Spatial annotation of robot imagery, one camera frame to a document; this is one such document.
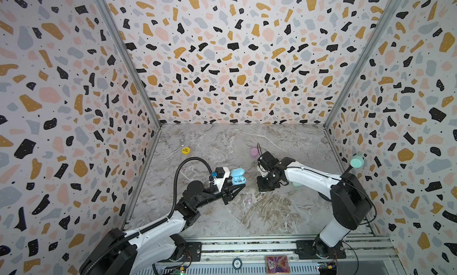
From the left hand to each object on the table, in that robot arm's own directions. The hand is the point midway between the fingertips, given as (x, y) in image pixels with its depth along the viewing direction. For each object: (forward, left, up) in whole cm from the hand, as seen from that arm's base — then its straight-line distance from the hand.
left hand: (244, 180), depth 70 cm
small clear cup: (+37, +36, -22) cm, 56 cm away
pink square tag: (-26, -13, -21) cm, 36 cm away
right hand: (+5, -8, -16) cm, 19 cm away
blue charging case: (+1, +3, 0) cm, 3 cm away
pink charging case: (+28, -8, -20) cm, 36 cm away
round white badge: (-25, +3, -23) cm, 34 cm away
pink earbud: (0, -3, -23) cm, 23 cm away
